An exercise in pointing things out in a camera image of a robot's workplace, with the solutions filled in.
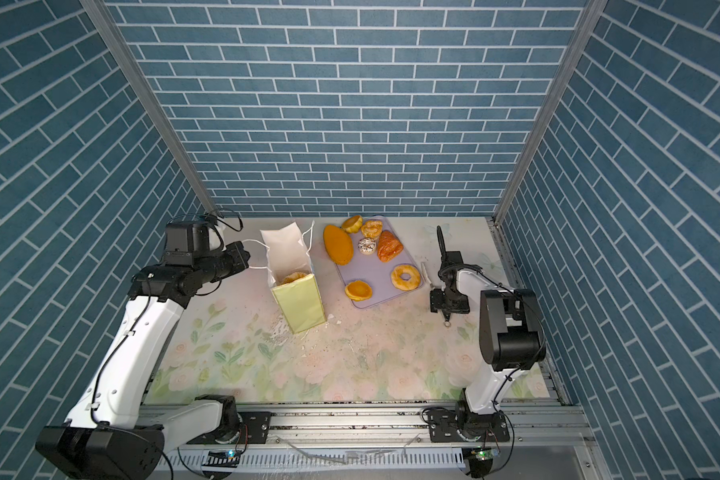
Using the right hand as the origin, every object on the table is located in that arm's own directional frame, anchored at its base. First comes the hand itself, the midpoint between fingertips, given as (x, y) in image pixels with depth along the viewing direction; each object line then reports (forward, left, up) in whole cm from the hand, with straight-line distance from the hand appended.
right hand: (444, 304), depth 96 cm
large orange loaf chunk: (+1, +49, +9) cm, 50 cm away
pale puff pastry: (+27, +26, +5) cm, 38 cm away
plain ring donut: (+5, +12, +2) cm, 14 cm away
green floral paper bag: (-12, +41, +18) cm, 47 cm away
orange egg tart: (0, +28, +5) cm, 28 cm away
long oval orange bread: (+22, +38, +2) cm, 44 cm away
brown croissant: (+21, +19, +3) cm, 28 cm away
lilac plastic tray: (+11, +22, -1) cm, 25 cm away
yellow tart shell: (+29, +33, +5) cm, 45 cm away
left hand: (-5, +53, +29) cm, 60 cm away
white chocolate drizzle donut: (+20, +27, +3) cm, 34 cm away
